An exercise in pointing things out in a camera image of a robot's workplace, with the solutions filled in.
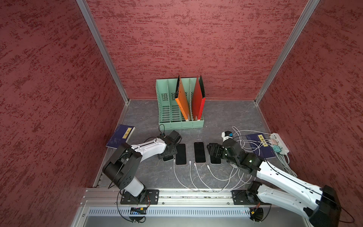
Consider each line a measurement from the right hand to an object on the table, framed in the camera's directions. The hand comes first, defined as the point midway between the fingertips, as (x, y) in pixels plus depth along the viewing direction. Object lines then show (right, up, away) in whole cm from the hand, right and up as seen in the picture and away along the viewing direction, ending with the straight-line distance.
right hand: (212, 150), depth 79 cm
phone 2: (-6, -6, +9) cm, 12 cm away
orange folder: (-18, +30, +4) cm, 35 cm away
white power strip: (+49, +1, +14) cm, 51 cm away
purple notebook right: (+35, +1, +12) cm, 37 cm away
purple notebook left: (-61, +6, +18) cm, 64 cm away
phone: (-27, -7, +8) cm, 29 cm away
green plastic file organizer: (-28, +20, +30) cm, 46 cm away
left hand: (-27, -6, +10) cm, 29 cm away
